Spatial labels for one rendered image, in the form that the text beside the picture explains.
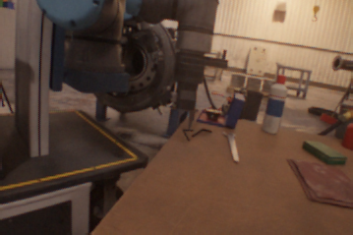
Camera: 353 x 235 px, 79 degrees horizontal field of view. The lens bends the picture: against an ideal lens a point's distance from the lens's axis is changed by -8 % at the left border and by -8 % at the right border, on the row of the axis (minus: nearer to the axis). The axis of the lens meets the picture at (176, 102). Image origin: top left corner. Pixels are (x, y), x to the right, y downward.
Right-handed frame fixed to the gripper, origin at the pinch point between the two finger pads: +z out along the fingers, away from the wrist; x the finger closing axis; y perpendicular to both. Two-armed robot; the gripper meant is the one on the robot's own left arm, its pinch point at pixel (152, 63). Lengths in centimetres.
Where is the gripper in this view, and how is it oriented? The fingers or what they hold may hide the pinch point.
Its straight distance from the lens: 142.5
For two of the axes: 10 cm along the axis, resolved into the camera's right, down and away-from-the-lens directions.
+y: 7.8, -4.0, 4.8
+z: 2.6, 9.1, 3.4
